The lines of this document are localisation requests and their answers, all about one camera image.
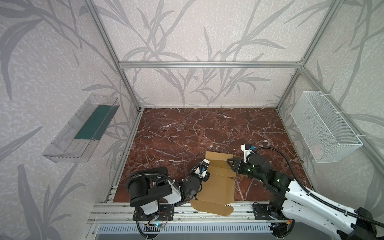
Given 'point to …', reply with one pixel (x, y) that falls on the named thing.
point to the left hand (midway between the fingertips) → (207, 157)
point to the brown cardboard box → (217, 195)
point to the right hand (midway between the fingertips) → (227, 157)
